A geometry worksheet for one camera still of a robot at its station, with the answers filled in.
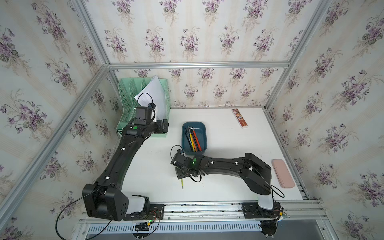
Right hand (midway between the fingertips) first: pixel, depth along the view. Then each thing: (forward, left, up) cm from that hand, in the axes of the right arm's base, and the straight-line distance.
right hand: (181, 172), depth 83 cm
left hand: (+19, +10, +21) cm, 30 cm away
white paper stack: (+44, +20, +21) cm, 53 cm away
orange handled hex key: (+22, -7, -2) cm, 23 cm away
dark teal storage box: (+25, -7, -2) cm, 26 cm away
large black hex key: (+25, -3, -2) cm, 26 cm away
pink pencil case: (+2, -60, -4) cm, 60 cm away
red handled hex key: (+22, -9, -1) cm, 24 cm away
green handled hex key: (-5, -1, -4) cm, 6 cm away
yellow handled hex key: (+21, -6, -2) cm, 22 cm away
